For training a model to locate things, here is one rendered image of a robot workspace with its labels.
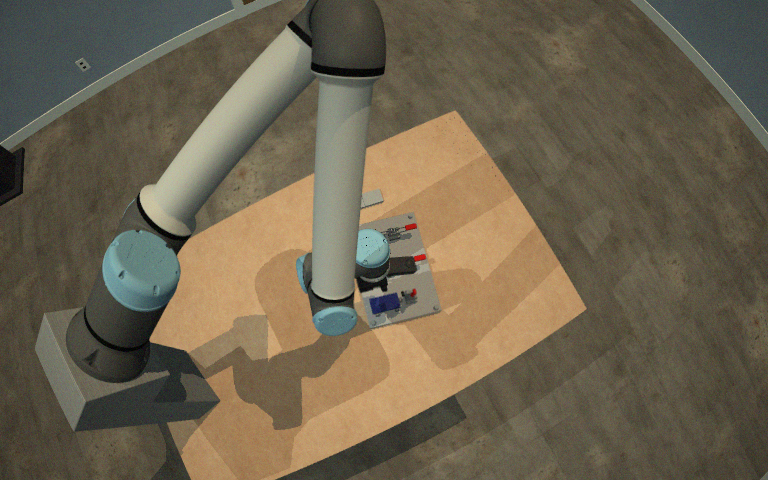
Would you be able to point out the grey toggle clamp with red handle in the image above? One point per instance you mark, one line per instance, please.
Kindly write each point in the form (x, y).
(407, 295)

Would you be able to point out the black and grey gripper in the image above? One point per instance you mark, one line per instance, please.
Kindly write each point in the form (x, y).
(364, 286)

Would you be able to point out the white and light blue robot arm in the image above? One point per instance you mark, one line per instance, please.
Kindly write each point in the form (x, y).
(140, 271)

